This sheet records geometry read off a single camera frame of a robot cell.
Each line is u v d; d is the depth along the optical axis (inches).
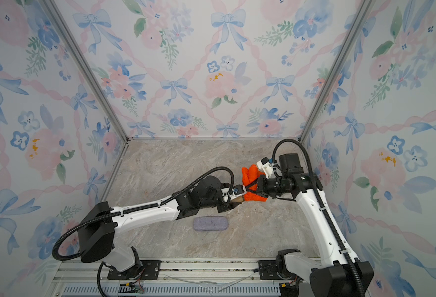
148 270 29.1
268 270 28.8
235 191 24.7
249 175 28.1
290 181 20.3
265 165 26.7
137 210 18.9
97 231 16.7
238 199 28.4
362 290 13.9
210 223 32.7
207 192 23.1
